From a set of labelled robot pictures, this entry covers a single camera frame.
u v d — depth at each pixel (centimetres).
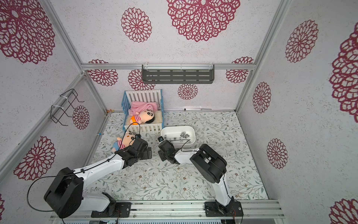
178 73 92
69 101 80
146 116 100
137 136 78
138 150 68
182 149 68
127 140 93
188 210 75
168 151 75
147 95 109
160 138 86
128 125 100
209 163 51
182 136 103
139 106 110
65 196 42
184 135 104
